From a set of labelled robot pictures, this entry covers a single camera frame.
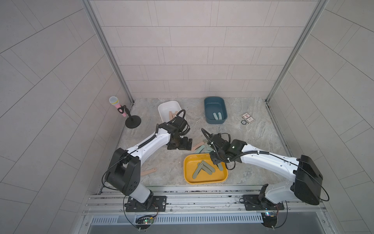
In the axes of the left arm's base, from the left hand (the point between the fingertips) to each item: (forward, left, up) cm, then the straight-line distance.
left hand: (187, 146), depth 84 cm
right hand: (-6, -14, 0) cm, 16 cm away
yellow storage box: (-7, -2, -6) cm, 10 cm away
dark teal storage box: (+32, -21, -5) cm, 39 cm away
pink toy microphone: (+21, +43, +16) cm, 51 cm away
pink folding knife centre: (+3, -6, -5) cm, 9 cm away
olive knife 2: (-11, -6, -6) cm, 14 cm away
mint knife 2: (+27, -23, -5) cm, 36 cm away
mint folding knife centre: (+1, -8, -5) cm, 10 cm away
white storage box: (+33, +18, -4) cm, 38 cm away
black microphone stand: (+22, +40, -6) cm, 46 cm away
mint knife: (+26, -20, -5) cm, 33 cm away
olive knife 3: (-12, -18, +1) cm, 21 cm away
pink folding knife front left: (-13, +23, -7) cm, 27 cm away
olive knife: (-10, -11, -6) cm, 16 cm away
